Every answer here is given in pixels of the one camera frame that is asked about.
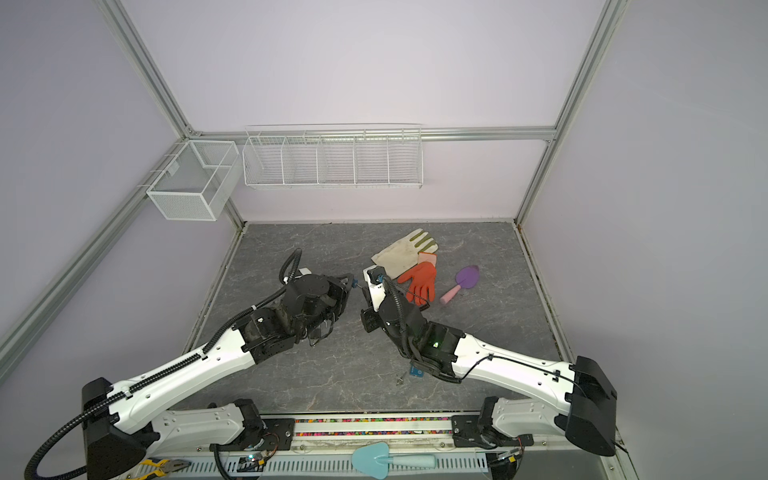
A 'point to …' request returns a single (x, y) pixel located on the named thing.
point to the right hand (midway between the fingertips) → (365, 292)
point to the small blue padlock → (355, 282)
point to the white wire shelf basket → (383, 156)
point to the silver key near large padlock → (401, 378)
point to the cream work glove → (405, 254)
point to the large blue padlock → (416, 372)
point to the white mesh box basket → (195, 183)
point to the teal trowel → (373, 459)
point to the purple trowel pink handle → (467, 277)
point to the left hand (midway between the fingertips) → (358, 281)
